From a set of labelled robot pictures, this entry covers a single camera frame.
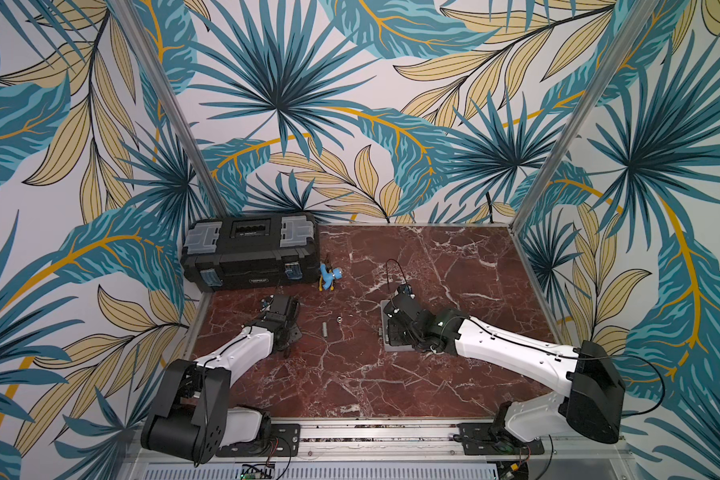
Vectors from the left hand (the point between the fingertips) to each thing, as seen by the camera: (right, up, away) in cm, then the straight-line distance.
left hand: (288, 336), depth 90 cm
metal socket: (+15, +5, +3) cm, 16 cm away
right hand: (+30, +5, -9) cm, 32 cm away
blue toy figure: (+10, +17, +11) cm, 23 cm away
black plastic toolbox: (-12, +26, 0) cm, 28 cm away
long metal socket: (+11, +2, +2) cm, 11 cm away
